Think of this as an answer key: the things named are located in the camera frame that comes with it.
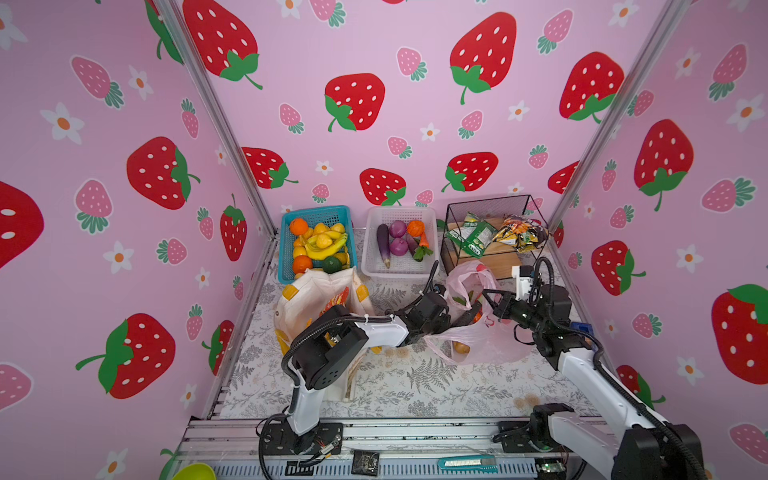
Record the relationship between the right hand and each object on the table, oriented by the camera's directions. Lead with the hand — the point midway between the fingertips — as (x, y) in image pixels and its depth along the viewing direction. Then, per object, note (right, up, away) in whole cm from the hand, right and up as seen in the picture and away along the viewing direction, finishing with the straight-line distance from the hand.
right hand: (483, 291), depth 80 cm
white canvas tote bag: (-49, -1, +4) cm, 49 cm away
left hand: (-7, -10, +11) cm, 16 cm away
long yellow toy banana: (-50, +11, +26) cm, 57 cm away
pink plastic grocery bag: (-1, -11, -4) cm, 12 cm away
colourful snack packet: (+15, +17, +9) cm, 24 cm away
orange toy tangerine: (-61, +21, +31) cm, 72 cm away
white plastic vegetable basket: (-23, +15, +29) cm, 40 cm away
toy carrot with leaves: (-14, +12, +27) cm, 33 cm away
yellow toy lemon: (-51, +15, +27) cm, 59 cm away
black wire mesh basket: (+18, +8, +32) cm, 37 cm away
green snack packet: (+1, +16, +12) cm, 20 cm away
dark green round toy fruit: (-46, +7, +20) cm, 51 cm away
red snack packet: (-40, -2, +1) cm, 40 cm away
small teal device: (-7, -40, -10) cm, 42 cm away
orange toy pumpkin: (-17, +21, +34) cm, 43 cm away
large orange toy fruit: (-58, +8, +24) cm, 63 cm away
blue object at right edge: (+32, -11, +8) cm, 35 cm away
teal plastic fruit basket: (-50, +26, +35) cm, 67 cm away
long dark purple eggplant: (-29, +17, +34) cm, 48 cm away
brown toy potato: (-5, -17, +5) cm, 18 cm away
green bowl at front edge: (-70, -40, -13) cm, 82 cm away
